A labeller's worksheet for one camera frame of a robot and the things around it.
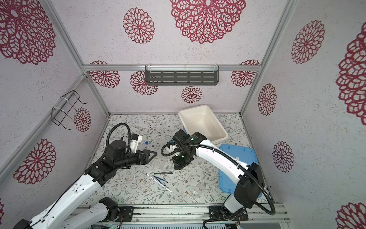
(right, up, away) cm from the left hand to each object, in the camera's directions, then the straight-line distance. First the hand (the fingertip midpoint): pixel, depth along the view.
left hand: (153, 156), depth 72 cm
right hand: (+11, -5, +2) cm, 12 cm away
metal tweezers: (+2, -14, +16) cm, 21 cm away
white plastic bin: (+29, +21, +38) cm, 52 cm away
